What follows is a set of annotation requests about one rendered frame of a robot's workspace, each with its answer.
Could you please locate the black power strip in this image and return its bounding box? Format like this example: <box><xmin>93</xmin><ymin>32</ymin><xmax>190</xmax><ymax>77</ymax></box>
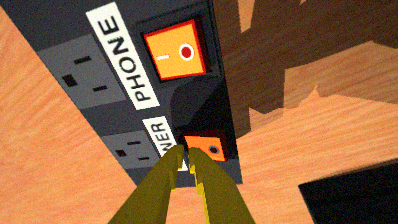
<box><xmin>0</xmin><ymin>0</ymin><xmax>243</xmax><ymax>188</ymax></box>

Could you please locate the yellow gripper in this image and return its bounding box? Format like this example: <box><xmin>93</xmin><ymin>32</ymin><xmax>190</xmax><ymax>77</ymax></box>
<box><xmin>107</xmin><ymin>144</ymin><xmax>256</xmax><ymax>224</ymax></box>

